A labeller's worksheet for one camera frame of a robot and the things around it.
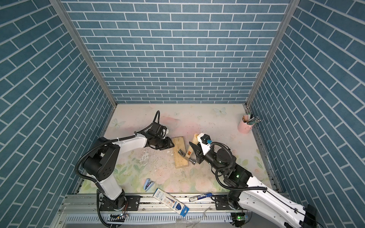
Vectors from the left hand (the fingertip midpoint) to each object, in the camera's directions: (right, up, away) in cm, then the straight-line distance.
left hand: (175, 147), depth 91 cm
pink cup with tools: (+48, +16, +5) cm, 51 cm away
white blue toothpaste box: (0, -24, -19) cm, 31 cm away
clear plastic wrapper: (+10, -32, -22) cm, 40 cm away
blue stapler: (-14, -18, -13) cm, 26 cm away
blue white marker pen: (+13, -23, -17) cm, 32 cm away
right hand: (+11, +8, -24) cm, 28 cm away
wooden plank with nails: (+2, +2, +2) cm, 3 cm away
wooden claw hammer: (+9, +2, -18) cm, 20 cm away
